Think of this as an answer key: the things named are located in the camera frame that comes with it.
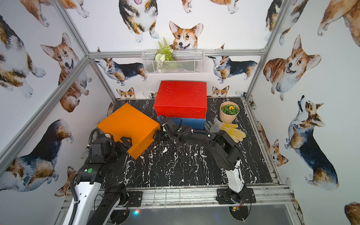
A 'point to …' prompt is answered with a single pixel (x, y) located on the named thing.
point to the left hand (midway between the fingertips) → (128, 140)
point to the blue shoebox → (194, 123)
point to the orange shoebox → (128, 122)
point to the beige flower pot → (228, 110)
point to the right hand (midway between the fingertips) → (155, 138)
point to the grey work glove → (214, 126)
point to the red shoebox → (186, 100)
